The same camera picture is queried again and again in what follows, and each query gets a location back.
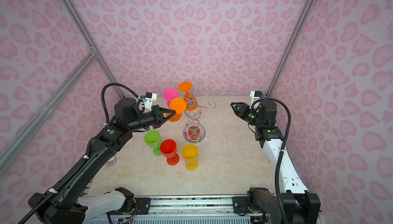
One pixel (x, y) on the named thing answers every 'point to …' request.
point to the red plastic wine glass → (169, 149)
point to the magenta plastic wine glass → (169, 94)
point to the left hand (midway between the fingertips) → (176, 110)
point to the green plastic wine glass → (152, 138)
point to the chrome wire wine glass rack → (194, 131)
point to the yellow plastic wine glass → (190, 154)
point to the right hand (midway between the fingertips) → (233, 104)
